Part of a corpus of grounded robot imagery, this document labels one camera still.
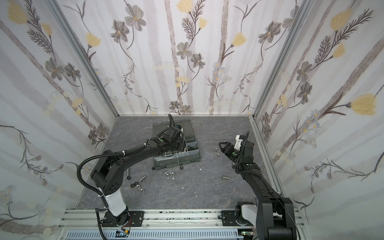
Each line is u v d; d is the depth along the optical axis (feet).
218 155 3.21
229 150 2.49
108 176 1.55
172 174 2.90
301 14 2.31
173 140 2.36
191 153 3.20
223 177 2.89
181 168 3.03
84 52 2.77
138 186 2.75
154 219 2.46
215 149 3.30
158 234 2.30
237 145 2.55
